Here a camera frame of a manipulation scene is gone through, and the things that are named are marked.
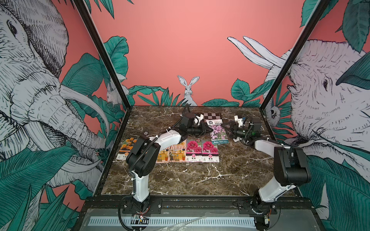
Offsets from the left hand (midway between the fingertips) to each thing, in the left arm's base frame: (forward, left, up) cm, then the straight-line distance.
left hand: (214, 128), depth 83 cm
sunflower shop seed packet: (-7, +32, -19) cm, 38 cm away
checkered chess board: (+24, -4, -17) cm, 30 cm away
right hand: (+3, -5, -2) cm, 6 cm away
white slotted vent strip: (-42, +25, -19) cm, 53 cm away
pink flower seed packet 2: (-5, +1, -20) cm, 20 cm away
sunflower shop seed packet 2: (-5, +23, -19) cm, 30 cm away
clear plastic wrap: (-45, +21, -19) cm, 53 cm away
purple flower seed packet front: (-2, -3, -4) cm, 6 cm away
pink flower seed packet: (-4, +12, -19) cm, 23 cm away
